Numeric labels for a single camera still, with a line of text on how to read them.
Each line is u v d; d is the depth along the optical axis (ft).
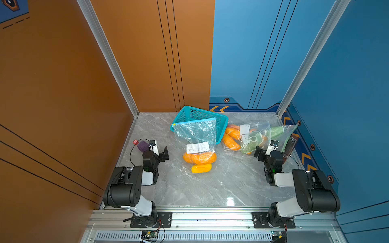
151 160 2.34
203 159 2.72
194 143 2.77
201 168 2.78
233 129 3.28
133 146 3.36
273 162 2.33
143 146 3.11
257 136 3.06
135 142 3.36
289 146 2.75
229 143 3.15
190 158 2.78
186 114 3.73
